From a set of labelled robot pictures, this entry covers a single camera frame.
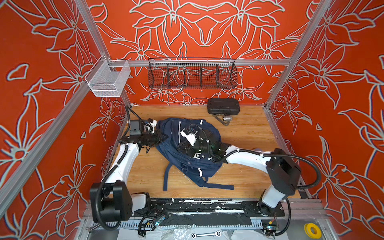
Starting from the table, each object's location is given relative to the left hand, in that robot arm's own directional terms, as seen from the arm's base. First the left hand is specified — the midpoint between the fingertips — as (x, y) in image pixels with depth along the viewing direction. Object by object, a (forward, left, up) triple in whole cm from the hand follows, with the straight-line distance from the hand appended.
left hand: (166, 135), depth 80 cm
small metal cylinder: (+27, -39, -15) cm, 49 cm away
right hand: (-6, -6, -1) cm, 9 cm away
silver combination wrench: (-41, -28, -19) cm, 53 cm away
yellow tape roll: (-37, -73, -19) cm, 84 cm away
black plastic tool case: (+36, -38, -12) cm, 54 cm away
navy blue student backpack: (-14, -19, -12) cm, 26 cm away
